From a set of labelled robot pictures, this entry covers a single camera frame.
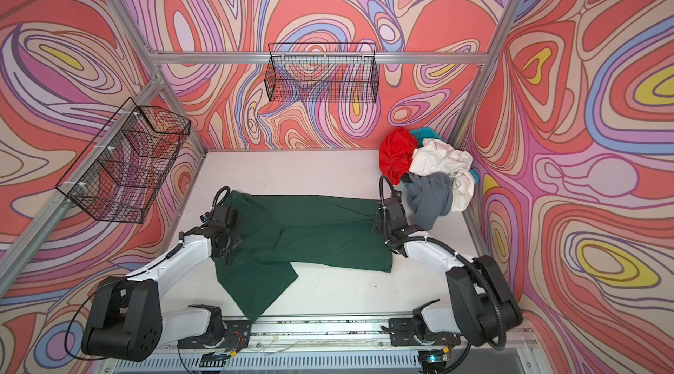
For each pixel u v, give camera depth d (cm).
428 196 90
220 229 69
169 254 51
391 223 69
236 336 72
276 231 93
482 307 42
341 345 73
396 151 102
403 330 75
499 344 39
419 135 115
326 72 96
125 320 41
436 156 98
